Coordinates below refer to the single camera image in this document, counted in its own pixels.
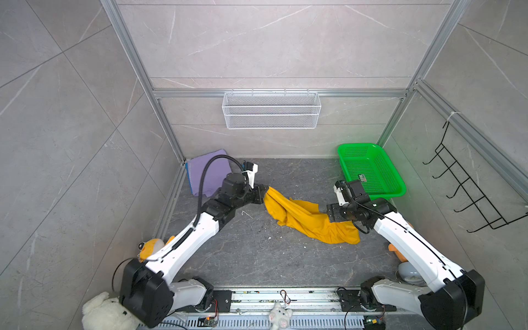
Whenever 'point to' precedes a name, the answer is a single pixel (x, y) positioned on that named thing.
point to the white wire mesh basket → (271, 111)
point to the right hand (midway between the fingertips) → (339, 210)
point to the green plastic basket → (368, 163)
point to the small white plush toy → (279, 317)
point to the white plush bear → (102, 312)
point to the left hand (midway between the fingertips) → (271, 184)
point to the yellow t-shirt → (304, 215)
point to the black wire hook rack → (464, 196)
